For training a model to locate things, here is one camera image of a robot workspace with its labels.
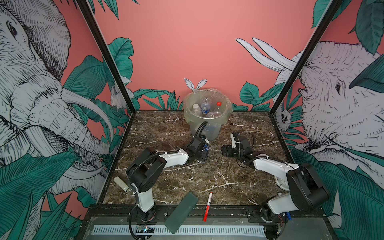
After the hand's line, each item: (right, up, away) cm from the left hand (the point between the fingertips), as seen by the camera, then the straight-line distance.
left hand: (204, 150), depth 93 cm
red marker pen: (0, -28, -18) cm, 34 cm away
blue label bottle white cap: (+1, +29, +6) cm, 30 cm away
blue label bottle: (+1, +2, 0) cm, 3 cm away
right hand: (+13, +3, -2) cm, 13 cm away
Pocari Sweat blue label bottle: (+4, +22, -7) cm, 24 cm away
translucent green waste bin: (+5, +14, -2) cm, 15 cm away
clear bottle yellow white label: (-5, +25, -3) cm, 26 cm away
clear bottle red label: (+9, +29, +2) cm, 31 cm away
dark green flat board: (-13, -28, -19) cm, 36 cm away
